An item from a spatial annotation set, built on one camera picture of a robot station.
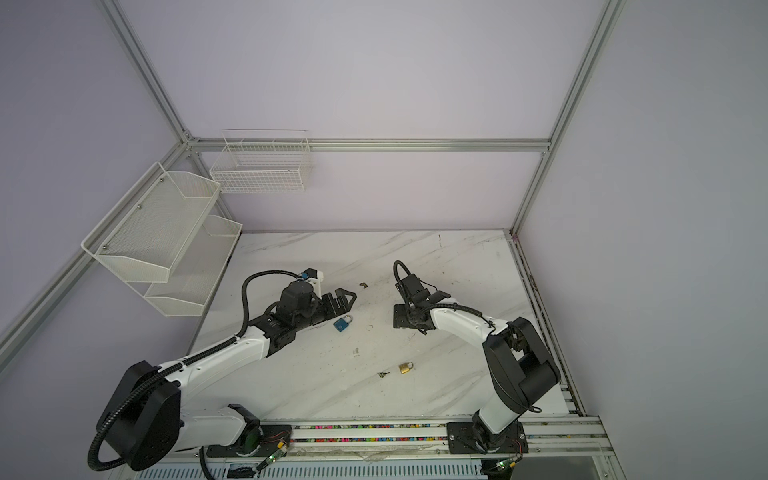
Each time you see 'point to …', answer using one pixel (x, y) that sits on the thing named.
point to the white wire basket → (263, 161)
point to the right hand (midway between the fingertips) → (404, 317)
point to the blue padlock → (341, 323)
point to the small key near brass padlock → (382, 374)
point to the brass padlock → (405, 367)
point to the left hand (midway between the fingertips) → (345, 301)
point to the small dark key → (363, 284)
